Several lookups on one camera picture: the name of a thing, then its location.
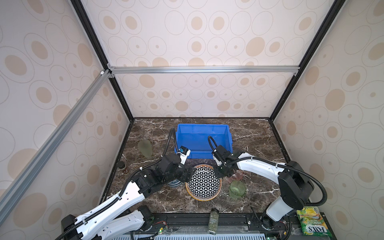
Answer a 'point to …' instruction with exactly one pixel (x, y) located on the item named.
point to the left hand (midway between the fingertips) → (194, 167)
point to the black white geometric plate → (205, 185)
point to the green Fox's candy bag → (312, 222)
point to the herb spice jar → (213, 221)
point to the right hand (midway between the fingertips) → (217, 174)
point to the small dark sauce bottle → (122, 166)
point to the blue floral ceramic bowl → (174, 183)
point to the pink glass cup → (237, 175)
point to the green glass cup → (237, 189)
